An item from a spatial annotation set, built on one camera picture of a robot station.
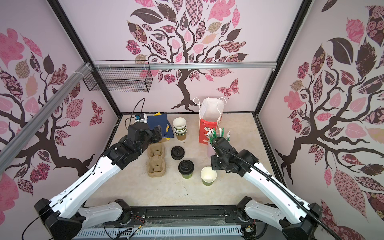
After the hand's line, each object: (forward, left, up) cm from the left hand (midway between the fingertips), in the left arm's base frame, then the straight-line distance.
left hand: (155, 130), depth 73 cm
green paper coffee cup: (-14, -16, -24) cm, 32 cm away
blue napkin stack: (+29, +6, -24) cm, 38 cm away
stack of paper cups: (+13, -10, -14) cm, 22 cm away
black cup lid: (-12, -15, -17) cm, 26 cm away
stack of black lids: (+2, -9, -26) cm, 27 cm away
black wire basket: (+41, +30, +5) cm, 51 cm away
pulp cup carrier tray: (-7, +4, -25) cm, 26 cm away
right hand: (-11, -30, -9) cm, 33 cm away
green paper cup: (-12, -28, -28) cm, 41 cm away
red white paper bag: (+30, -31, -18) cm, 46 cm away
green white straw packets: (+5, -31, -10) cm, 33 cm away
